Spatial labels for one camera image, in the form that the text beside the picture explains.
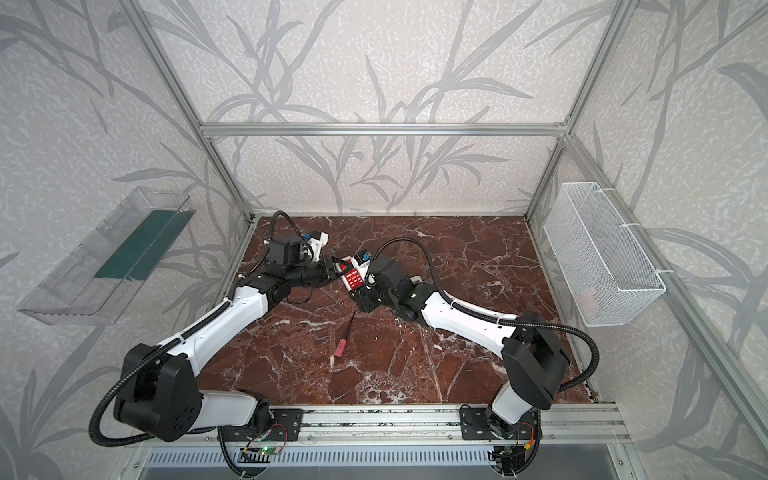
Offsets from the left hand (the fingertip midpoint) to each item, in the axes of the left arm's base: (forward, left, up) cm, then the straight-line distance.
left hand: (354, 258), depth 80 cm
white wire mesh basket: (-13, -56, +14) cm, 59 cm away
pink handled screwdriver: (-16, +4, -21) cm, 27 cm away
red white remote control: (-4, +1, -2) cm, 4 cm away
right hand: (-4, -1, -4) cm, 6 cm away
